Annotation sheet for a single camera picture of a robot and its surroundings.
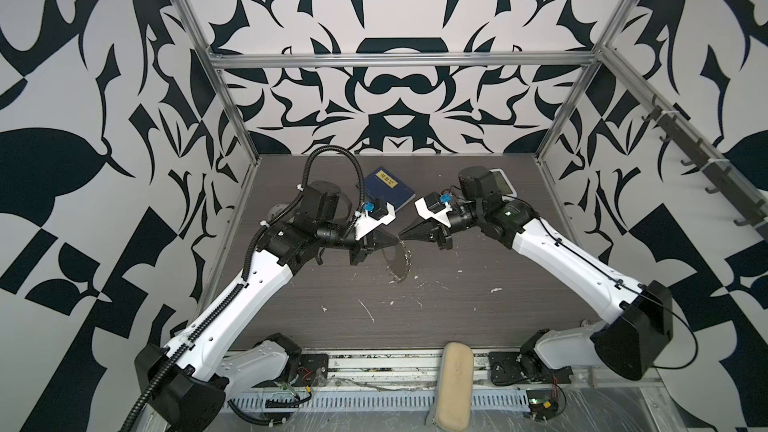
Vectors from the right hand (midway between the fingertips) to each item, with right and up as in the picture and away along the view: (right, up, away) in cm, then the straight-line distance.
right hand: (403, 234), depth 65 cm
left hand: (-2, 0, +1) cm, 2 cm away
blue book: (-5, +11, +46) cm, 48 cm away
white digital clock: (+39, +10, +43) cm, 59 cm away
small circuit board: (+33, -41, +7) cm, 53 cm away
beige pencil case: (+11, -39, +4) cm, 41 cm away
